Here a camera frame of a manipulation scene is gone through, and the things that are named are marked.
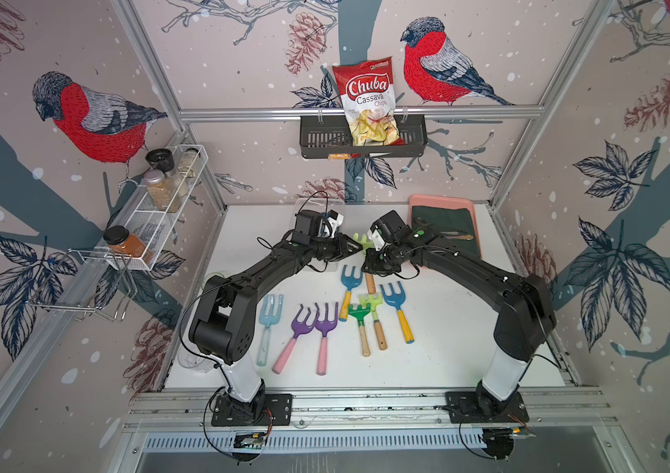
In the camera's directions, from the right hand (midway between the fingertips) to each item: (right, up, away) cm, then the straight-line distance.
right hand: (363, 267), depth 85 cm
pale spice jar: (-52, +31, +1) cm, 61 cm away
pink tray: (+34, +23, +39) cm, 57 cm away
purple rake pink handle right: (-11, -19, +3) cm, 22 cm away
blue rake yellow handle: (-4, -7, +12) cm, 15 cm away
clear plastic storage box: (-15, +22, +40) cm, 48 cm away
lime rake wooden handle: (+1, +7, +2) cm, 7 cm away
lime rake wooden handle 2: (+5, -12, +8) cm, 15 cm away
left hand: (+1, +7, -1) cm, 7 cm away
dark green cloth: (+38, +13, +29) cm, 49 cm away
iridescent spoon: (+41, +8, +25) cm, 49 cm away
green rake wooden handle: (0, -15, +5) cm, 16 cm away
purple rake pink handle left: (-20, -19, +3) cm, 28 cm away
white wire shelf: (-57, +16, -9) cm, 60 cm away
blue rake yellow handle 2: (+12, -11, +7) cm, 18 cm away
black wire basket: (-11, +42, +10) cm, 45 cm away
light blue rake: (-30, -18, +5) cm, 35 cm away
